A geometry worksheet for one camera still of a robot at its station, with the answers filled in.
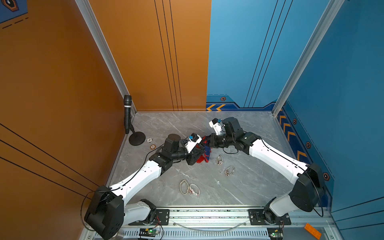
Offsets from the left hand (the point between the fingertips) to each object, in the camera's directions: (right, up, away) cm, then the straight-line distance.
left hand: (203, 149), depth 77 cm
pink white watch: (-6, -23, +2) cm, 24 cm away
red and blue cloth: (+1, +4, -3) cm, 5 cm away
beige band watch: (-13, -22, +6) cm, 26 cm away
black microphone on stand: (-45, +3, +26) cm, 52 cm away
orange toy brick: (+52, -37, -8) cm, 64 cm away
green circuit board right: (+35, -39, -6) cm, 53 cm away
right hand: (0, +4, -1) cm, 4 cm away
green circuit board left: (-26, -38, -6) cm, 47 cm away
